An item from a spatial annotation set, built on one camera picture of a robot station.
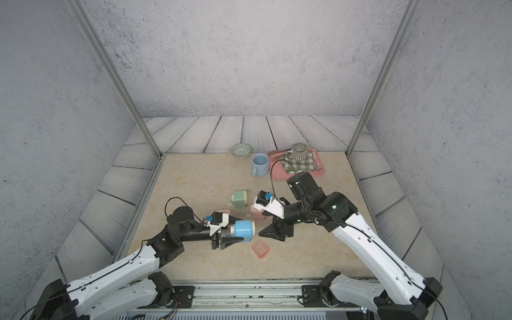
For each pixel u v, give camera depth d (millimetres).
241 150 1221
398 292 368
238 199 936
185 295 726
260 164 1058
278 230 536
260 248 848
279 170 1120
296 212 523
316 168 1120
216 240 613
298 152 1116
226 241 613
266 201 522
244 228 636
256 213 887
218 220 572
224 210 956
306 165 1145
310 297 726
